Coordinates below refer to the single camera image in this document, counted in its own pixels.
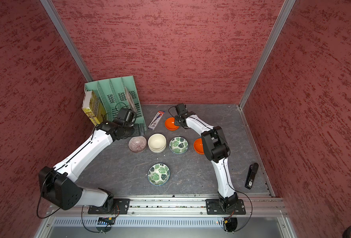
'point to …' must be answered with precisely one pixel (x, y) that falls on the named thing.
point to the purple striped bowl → (137, 144)
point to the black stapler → (252, 173)
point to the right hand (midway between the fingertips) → (180, 122)
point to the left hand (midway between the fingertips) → (135, 133)
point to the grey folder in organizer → (130, 102)
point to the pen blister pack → (155, 120)
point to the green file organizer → (116, 93)
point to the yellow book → (92, 108)
